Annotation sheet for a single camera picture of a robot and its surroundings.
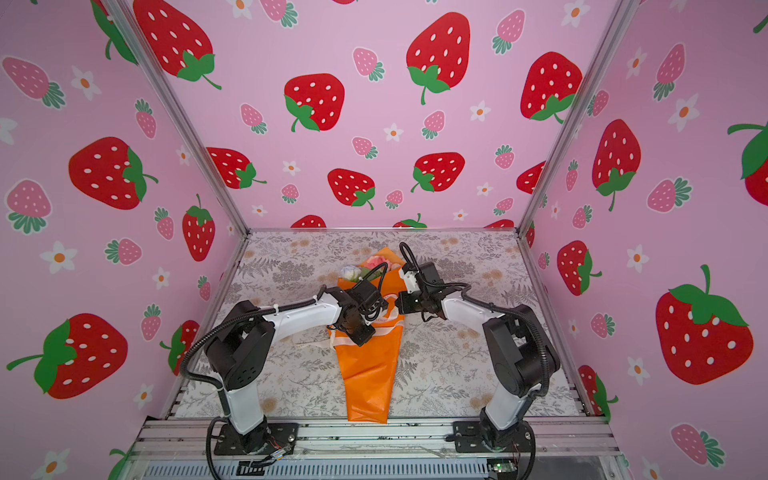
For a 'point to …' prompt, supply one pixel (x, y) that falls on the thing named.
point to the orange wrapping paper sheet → (369, 369)
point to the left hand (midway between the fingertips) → (367, 335)
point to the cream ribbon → (338, 341)
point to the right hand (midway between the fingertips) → (395, 301)
